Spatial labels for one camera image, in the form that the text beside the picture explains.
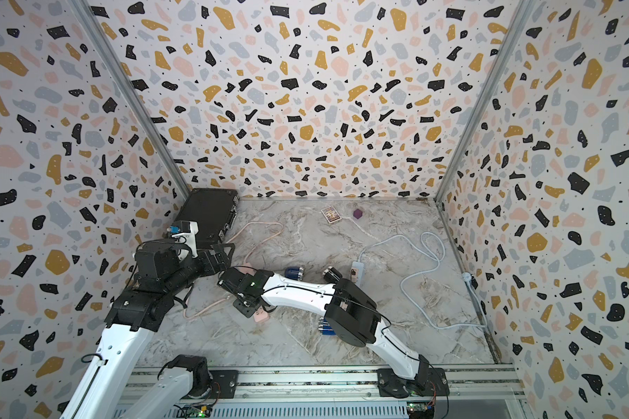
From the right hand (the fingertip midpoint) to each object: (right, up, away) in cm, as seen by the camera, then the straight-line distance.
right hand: (249, 301), depth 85 cm
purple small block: (+39, +30, +32) cm, 58 cm away
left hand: (-3, +19, -14) cm, 24 cm away
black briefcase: (-25, +31, +29) cm, 49 cm away
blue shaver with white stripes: (+13, +7, +10) cm, 18 cm away
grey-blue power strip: (+38, +9, +13) cm, 41 cm away
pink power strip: (+4, -5, 0) cm, 6 cm away
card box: (+27, +29, +29) cm, 49 cm away
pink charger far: (+34, +8, +3) cm, 36 cm away
